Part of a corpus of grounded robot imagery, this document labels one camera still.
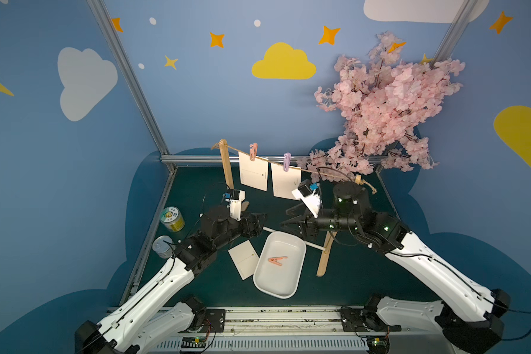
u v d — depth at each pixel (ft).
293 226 1.79
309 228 1.74
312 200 1.69
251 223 2.05
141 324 1.39
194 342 2.38
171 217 2.98
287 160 1.96
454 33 2.42
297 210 2.01
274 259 2.87
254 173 2.31
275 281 2.69
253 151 2.05
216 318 2.46
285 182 2.22
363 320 2.12
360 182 1.86
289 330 2.40
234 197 2.02
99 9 2.23
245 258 2.96
